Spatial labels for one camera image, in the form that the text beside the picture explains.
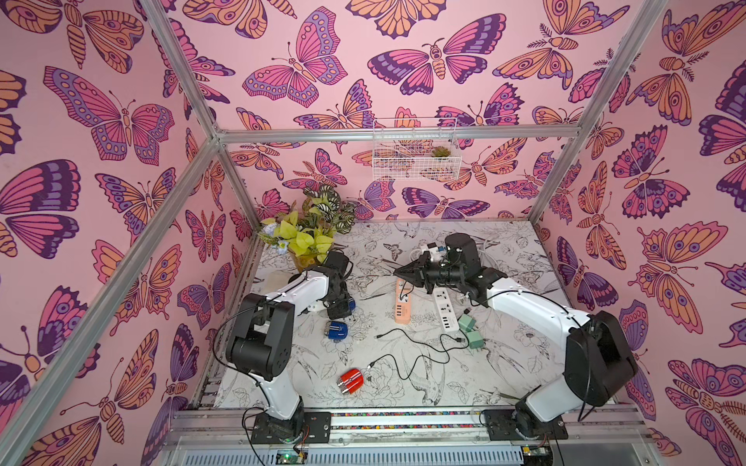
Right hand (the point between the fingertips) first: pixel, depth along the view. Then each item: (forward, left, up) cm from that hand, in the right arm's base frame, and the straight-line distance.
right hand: (397, 268), depth 77 cm
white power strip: (-2, -17, -22) cm, 27 cm away
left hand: (+3, +14, -20) cm, 25 cm away
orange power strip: (+2, -2, -21) cm, 22 cm away
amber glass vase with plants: (+12, +26, +1) cm, 29 cm away
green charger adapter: (-10, -24, -23) cm, 35 cm away
